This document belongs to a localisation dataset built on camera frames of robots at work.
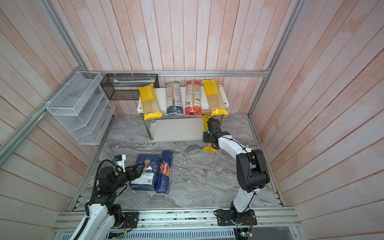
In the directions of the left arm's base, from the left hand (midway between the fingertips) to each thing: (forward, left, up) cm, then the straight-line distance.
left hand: (140, 168), depth 82 cm
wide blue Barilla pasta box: (-6, -5, -2) cm, 8 cm away
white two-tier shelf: (+34, -20, -6) cm, 39 cm away
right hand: (+23, -40, 0) cm, 46 cm away
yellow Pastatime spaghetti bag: (+13, -39, +2) cm, 41 cm away
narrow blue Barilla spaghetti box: (-6, -13, -6) cm, 15 cm away
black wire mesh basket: (+54, +19, +16) cm, 60 cm away
